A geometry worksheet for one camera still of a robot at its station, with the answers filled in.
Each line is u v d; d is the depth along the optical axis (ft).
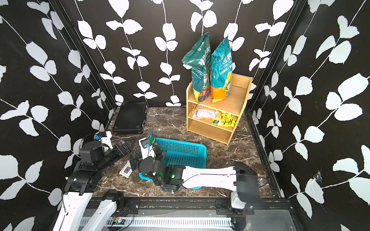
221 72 2.26
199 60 2.01
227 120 2.82
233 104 2.63
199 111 2.95
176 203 2.53
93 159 1.64
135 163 1.87
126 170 2.76
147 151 1.71
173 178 1.60
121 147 1.99
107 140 2.01
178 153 3.05
